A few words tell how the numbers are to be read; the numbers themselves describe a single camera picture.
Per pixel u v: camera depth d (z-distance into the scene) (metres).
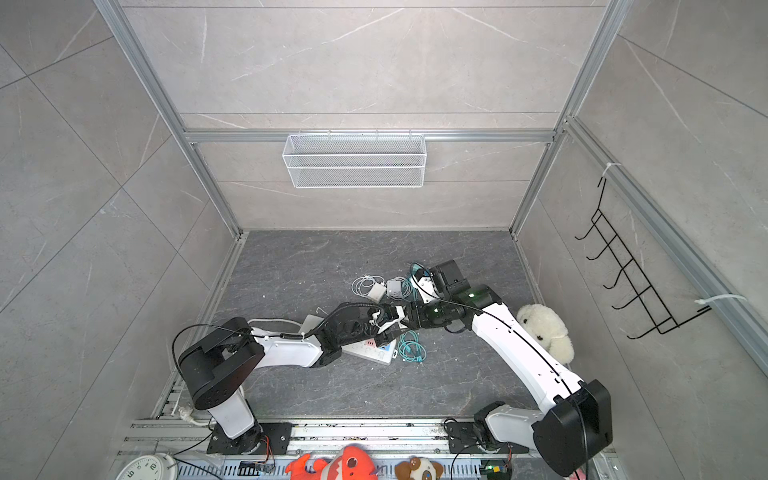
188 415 0.76
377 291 0.99
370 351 0.86
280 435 0.73
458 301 0.54
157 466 0.66
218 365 0.46
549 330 0.71
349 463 0.64
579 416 0.38
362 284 1.04
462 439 0.73
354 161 1.01
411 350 0.88
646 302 0.63
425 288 0.71
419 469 0.67
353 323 0.67
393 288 0.99
